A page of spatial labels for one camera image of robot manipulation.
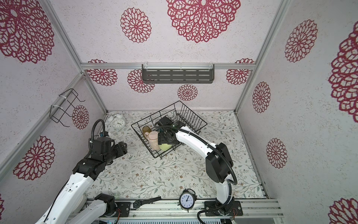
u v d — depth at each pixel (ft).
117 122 3.39
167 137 2.35
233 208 2.40
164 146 2.76
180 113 3.71
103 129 2.13
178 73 3.13
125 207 2.45
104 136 2.14
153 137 2.87
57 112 2.39
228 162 1.69
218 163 1.57
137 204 2.49
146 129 3.19
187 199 2.45
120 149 2.21
